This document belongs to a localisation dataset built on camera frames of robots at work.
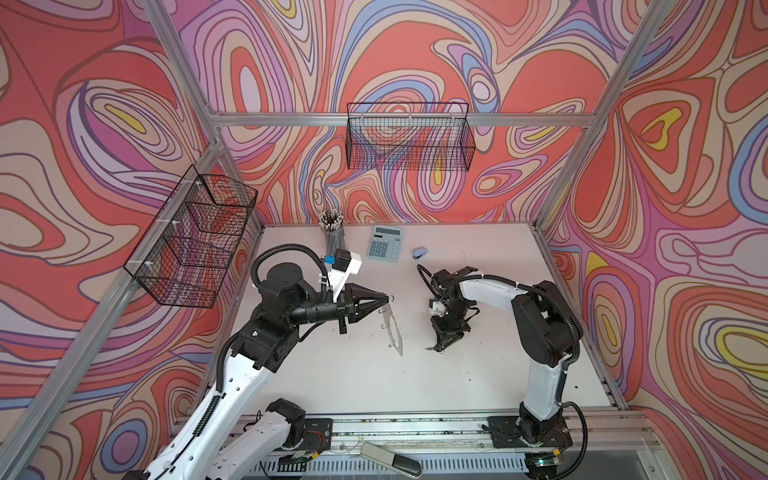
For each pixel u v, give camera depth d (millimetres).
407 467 652
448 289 718
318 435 724
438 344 864
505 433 731
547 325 509
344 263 502
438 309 881
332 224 962
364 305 575
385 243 1113
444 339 833
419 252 1083
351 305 510
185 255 675
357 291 560
